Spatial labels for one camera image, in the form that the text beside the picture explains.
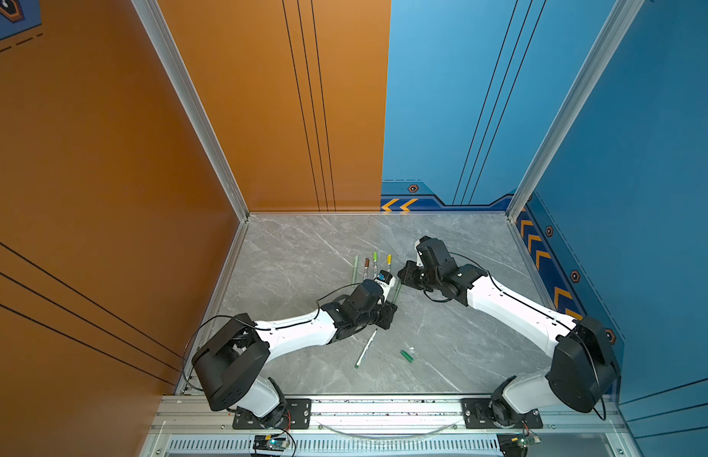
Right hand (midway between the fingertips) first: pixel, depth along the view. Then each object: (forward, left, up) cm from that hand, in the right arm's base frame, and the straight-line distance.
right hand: (398, 275), depth 84 cm
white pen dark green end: (+12, +14, -14) cm, 23 cm away
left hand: (-6, 0, -5) cm, 8 cm away
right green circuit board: (-39, -28, -16) cm, 51 cm away
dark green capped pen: (-8, +1, +4) cm, 9 cm away
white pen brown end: (+13, +10, -13) cm, 21 cm away
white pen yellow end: (+16, +1, -14) cm, 21 cm away
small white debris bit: (-16, -4, -15) cm, 22 cm away
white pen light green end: (+16, +6, -14) cm, 22 cm away
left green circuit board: (-39, +34, -16) cm, 54 cm away
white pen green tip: (-16, +10, -14) cm, 24 cm away
